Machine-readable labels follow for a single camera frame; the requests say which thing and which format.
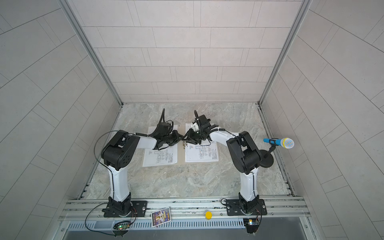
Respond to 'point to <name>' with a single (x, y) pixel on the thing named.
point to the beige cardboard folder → (181, 151)
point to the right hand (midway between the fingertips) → (183, 140)
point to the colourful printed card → (160, 217)
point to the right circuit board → (252, 224)
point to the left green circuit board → (122, 225)
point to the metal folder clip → (184, 144)
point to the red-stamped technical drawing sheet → (207, 151)
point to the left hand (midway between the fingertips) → (187, 134)
